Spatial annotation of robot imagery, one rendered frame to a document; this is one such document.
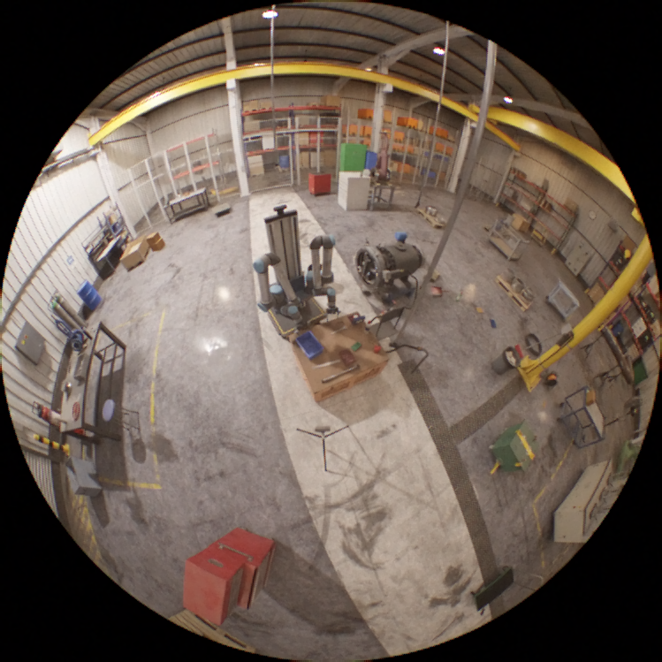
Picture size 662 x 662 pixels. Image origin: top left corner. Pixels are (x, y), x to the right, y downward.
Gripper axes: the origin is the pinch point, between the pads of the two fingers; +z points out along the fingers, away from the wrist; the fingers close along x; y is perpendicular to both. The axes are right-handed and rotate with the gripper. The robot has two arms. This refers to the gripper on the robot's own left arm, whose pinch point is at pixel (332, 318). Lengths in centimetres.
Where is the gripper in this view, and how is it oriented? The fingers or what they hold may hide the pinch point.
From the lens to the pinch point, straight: 231.7
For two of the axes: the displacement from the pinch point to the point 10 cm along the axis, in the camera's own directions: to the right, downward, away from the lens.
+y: 4.2, 4.6, -7.8
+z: 0.4, 8.5, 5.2
